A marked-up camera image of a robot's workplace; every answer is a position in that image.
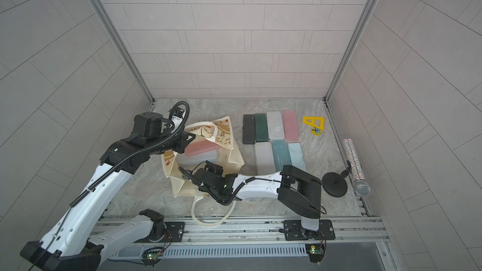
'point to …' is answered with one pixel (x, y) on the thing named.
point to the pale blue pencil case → (296, 156)
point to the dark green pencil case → (261, 127)
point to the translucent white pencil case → (265, 159)
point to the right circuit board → (315, 251)
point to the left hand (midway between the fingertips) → (198, 134)
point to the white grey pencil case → (275, 124)
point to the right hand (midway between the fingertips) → (207, 173)
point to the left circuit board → (152, 256)
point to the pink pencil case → (290, 125)
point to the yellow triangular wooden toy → (317, 122)
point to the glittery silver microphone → (361, 185)
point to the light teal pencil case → (281, 153)
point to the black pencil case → (248, 129)
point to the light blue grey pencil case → (211, 155)
